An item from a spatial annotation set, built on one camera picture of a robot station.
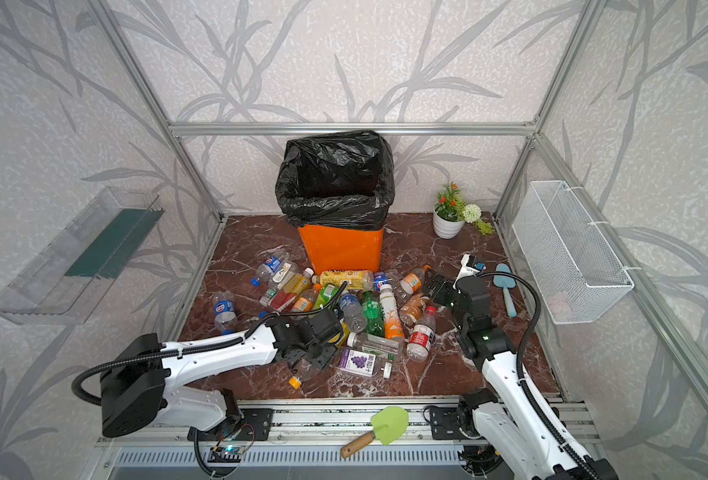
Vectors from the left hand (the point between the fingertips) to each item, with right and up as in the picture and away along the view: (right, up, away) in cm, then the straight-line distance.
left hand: (330, 343), depth 82 cm
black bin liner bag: (0, +49, +16) cm, 51 cm away
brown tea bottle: (+25, +9, +8) cm, 27 cm away
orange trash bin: (+2, +26, +14) cm, 30 cm away
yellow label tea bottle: (+7, +16, +9) cm, 20 cm away
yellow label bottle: (+5, +7, -16) cm, 18 cm away
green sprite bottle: (+12, +6, +6) cm, 15 cm away
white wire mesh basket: (+55, +24, -18) cm, 62 cm away
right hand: (+30, +22, -2) cm, 38 cm away
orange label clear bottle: (-8, +10, +8) cm, 15 cm away
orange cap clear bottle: (+28, +18, +17) cm, 38 cm away
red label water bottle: (+26, +2, 0) cm, 26 cm away
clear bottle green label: (+13, -1, +4) cm, 14 cm away
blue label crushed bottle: (-23, +20, +17) cm, 35 cm away
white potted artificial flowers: (+40, +38, +26) cm, 62 cm away
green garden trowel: (+16, -18, -9) cm, 25 cm away
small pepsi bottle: (+14, +16, +15) cm, 26 cm away
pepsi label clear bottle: (-34, +5, +9) cm, 35 cm away
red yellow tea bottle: (-14, +13, +11) cm, 22 cm away
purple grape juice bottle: (+9, -5, -2) cm, 10 cm away
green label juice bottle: (-2, +13, +7) cm, 15 cm away
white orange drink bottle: (+18, +4, +4) cm, 19 cm away
